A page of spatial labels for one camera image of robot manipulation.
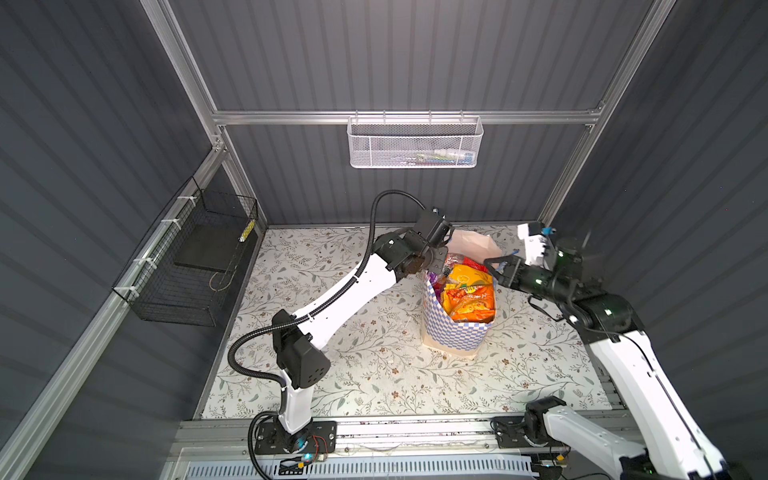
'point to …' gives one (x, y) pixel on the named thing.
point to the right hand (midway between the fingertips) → (486, 264)
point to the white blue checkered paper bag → (442, 333)
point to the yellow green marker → (247, 231)
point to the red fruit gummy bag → (469, 262)
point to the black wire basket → (183, 271)
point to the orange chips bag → (475, 303)
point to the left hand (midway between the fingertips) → (436, 251)
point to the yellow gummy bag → (462, 275)
